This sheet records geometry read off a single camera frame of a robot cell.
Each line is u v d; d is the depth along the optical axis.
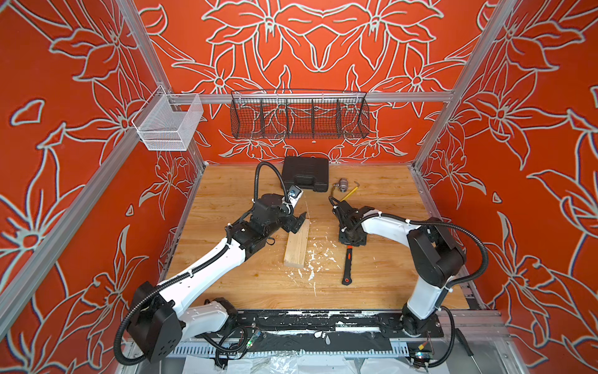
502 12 0.70
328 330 0.73
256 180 0.54
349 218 0.71
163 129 0.88
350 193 1.07
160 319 0.38
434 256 0.48
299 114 0.97
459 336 0.71
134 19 0.72
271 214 0.56
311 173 1.09
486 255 0.79
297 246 0.87
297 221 0.69
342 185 1.07
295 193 0.65
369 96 0.91
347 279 0.81
